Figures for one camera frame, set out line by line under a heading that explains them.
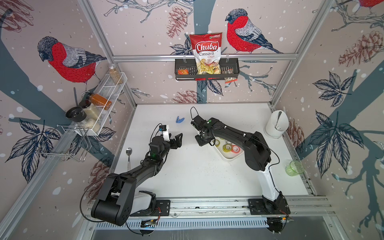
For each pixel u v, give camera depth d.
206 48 0.81
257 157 0.53
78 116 0.58
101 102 0.72
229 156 0.91
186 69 0.94
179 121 1.09
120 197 0.42
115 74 0.85
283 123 0.93
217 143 0.97
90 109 0.65
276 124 0.98
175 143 0.78
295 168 0.86
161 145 0.67
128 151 0.93
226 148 0.92
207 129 0.68
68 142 0.58
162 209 0.73
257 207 0.73
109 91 0.86
